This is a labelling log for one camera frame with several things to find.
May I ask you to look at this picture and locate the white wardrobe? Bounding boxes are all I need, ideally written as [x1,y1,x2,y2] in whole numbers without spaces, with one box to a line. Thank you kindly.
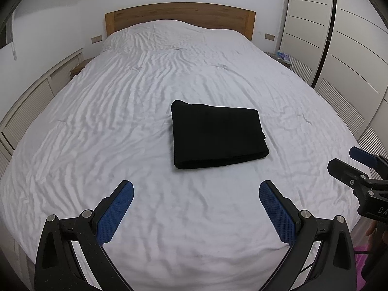
[279,0,388,170]

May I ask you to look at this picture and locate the bed with white duvet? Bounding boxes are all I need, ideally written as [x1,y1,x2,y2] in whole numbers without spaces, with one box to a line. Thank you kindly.
[0,20,374,291]

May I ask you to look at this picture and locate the wooden nightstand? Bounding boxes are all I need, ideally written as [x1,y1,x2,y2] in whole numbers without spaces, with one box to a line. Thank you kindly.
[267,51,295,66]
[70,59,93,77]

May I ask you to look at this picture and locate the pink cloth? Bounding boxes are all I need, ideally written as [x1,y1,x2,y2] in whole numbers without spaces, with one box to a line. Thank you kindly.
[354,242,374,291]

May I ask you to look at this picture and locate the wooden headboard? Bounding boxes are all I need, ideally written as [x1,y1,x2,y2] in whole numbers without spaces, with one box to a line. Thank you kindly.
[105,2,257,41]

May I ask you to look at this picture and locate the black pants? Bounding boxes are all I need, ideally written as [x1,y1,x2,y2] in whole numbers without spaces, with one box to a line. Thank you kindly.
[170,99,270,170]

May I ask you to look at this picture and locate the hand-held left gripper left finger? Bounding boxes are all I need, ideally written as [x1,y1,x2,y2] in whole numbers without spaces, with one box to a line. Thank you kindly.
[34,180,135,291]

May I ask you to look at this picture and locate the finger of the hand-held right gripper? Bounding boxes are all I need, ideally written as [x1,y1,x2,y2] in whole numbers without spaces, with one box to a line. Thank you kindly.
[327,158,370,189]
[349,146,388,172]

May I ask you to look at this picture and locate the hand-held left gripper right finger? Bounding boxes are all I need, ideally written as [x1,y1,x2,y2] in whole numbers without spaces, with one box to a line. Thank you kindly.
[259,180,356,291]

